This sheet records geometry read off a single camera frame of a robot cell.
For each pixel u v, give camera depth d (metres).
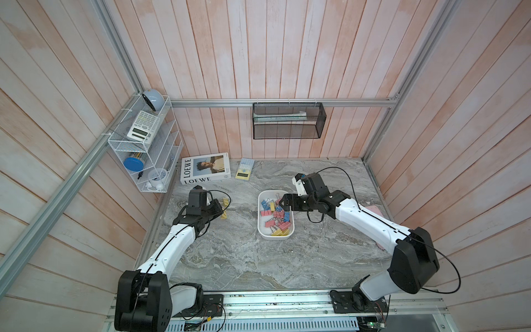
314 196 0.66
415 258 0.43
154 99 0.82
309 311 0.73
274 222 0.91
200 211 0.66
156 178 0.90
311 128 1.06
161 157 0.82
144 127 0.77
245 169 1.15
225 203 1.01
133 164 0.76
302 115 0.89
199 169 1.11
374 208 0.97
